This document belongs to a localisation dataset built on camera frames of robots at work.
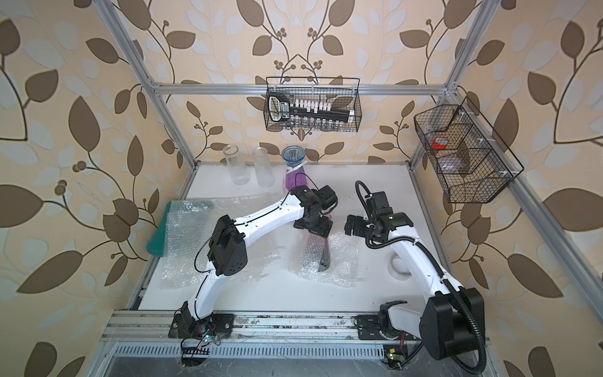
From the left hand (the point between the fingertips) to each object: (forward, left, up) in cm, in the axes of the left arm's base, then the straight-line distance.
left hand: (316, 228), depth 86 cm
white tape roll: (-12, -30, -8) cm, 33 cm away
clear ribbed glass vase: (+29, +23, -1) cm, 37 cm away
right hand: (-2, -15, +2) cm, 15 cm away
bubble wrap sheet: (-10, -6, -7) cm, 13 cm away
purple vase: (+25, +9, +1) cm, 27 cm away
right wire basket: (+13, -52, +22) cm, 58 cm away
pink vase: (-10, -3, -4) cm, 11 cm away
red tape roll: (+20, -43, +25) cm, 53 cm away
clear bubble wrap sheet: (+2, +49, -3) cm, 49 cm away
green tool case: (-4, +61, -7) cm, 61 cm away
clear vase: (+32, +36, 0) cm, 48 cm away
